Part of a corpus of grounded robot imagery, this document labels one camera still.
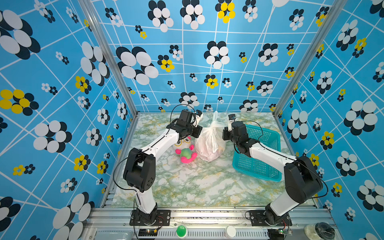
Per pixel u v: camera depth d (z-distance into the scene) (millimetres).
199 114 788
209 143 872
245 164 920
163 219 725
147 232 722
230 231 649
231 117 772
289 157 494
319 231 616
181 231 618
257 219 723
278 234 686
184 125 693
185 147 932
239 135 680
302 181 448
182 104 749
